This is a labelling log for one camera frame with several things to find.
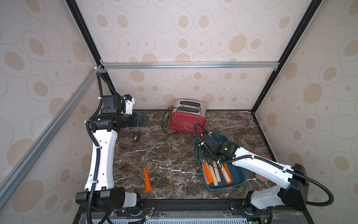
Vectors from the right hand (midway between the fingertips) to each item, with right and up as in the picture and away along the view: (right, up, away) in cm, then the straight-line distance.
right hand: (204, 150), depth 79 cm
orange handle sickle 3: (-33, -20, +2) cm, 38 cm away
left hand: (-32, +19, -9) cm, 39 cm away
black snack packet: (-46, +6, +21) cm, 51 cm away
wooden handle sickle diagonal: (+6, -16, +2) cm, 18 cm away
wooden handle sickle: (+1, -15, +3) cm, 15 cm away
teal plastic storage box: (+21, -16, +4) cm, 27 cm away
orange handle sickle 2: (+16, -15, +5) cm, 22 cm away
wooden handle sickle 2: (+8, -14, +5) cm, 17 cm away
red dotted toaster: (-10, +23, +15) cm, 29 cm away
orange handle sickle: (+3, -15, +1) cm, 16 cm away
